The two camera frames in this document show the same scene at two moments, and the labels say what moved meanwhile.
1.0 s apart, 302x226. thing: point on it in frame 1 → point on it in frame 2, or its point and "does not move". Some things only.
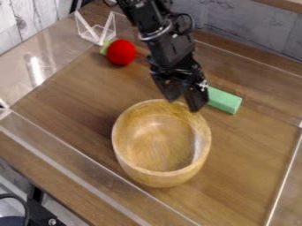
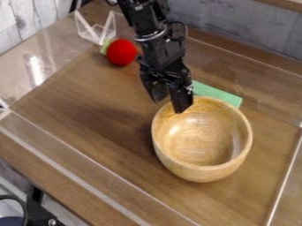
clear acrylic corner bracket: (97, 33) does not move
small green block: (105, 48) does not move
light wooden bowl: (161, 142) → (204, 143)
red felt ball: (122, 52) does not move
